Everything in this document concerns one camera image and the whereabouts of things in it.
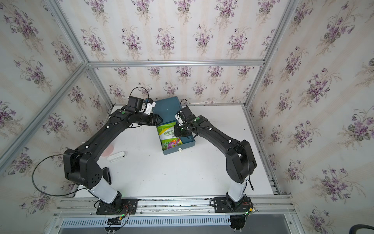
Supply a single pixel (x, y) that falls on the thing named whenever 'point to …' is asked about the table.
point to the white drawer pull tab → (180, 149)
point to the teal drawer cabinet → (167, 108)
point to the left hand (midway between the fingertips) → (159, 120)
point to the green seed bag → (168, 139)
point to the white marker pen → (116, 156)
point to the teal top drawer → (187, 143)
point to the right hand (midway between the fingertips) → (176, 133)
